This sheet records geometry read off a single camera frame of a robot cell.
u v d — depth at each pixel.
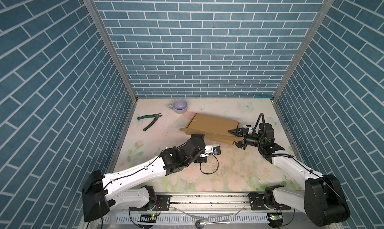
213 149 0.62
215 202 0.75
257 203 0.74
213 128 0.82
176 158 0.54
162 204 0.74
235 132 0.78
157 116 1.08
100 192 0.39
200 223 0.67
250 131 0.81
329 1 0.72
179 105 1.12
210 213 0.72
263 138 0.65
